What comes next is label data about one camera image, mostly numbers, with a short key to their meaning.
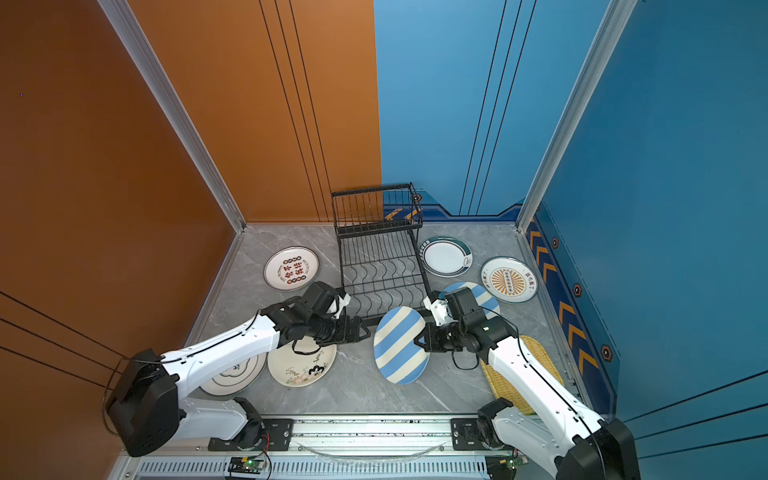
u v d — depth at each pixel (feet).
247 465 2.31
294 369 2.73
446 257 3.58
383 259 3.47
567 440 1.29
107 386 2.21
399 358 2.58
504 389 2.60
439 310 2.38
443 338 2.22
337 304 2.21
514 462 2.28
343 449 2.38
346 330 2.33
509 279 3.37
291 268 3.48
